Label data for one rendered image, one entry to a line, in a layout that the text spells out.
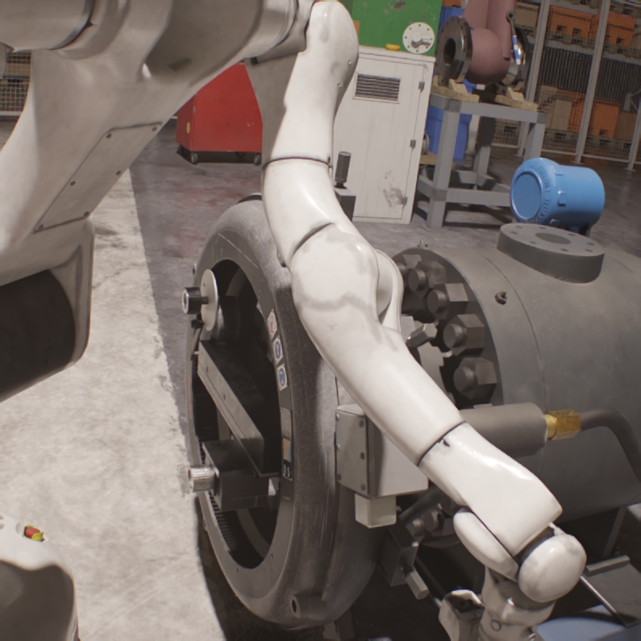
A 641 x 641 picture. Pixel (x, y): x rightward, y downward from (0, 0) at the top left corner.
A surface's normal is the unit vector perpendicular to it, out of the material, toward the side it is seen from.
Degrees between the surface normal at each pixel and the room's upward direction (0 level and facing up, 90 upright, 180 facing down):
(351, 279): 65
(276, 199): 78
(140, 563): 0
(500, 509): 52
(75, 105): 106
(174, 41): 39
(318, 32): 72
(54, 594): 45
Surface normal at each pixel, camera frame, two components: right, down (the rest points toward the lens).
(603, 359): 0.37, -0.25
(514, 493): -0.25, -0.34
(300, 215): -0.36, -0.11
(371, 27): 0.27, 0.38
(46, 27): 0.63, 0.77
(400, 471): 0.39, 0.00
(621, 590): 0.12, -0.92
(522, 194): -0.92, 0.04
